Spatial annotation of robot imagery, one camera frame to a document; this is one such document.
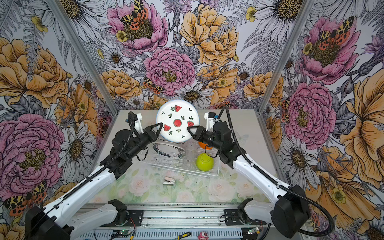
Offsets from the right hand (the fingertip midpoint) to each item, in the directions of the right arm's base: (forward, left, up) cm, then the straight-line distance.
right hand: (187, 133), depth 72 cm
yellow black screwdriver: (-37, +3, -29) cm, 47 cm away
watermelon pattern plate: (+7, +5, +5) cm, 10 cm away
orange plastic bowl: (+10, -8, -26) cm, 29 cm away
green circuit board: (-35, +32, -29) cm, 56 cm away
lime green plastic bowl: (-4, -8, -22) cm, 24 cm away
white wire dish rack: (-2, +2, -26) cm, 26 cm away
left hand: (+2, +11, +2) cm, 11 cm away
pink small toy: (-38, -6, -23) cm, 45 cm away
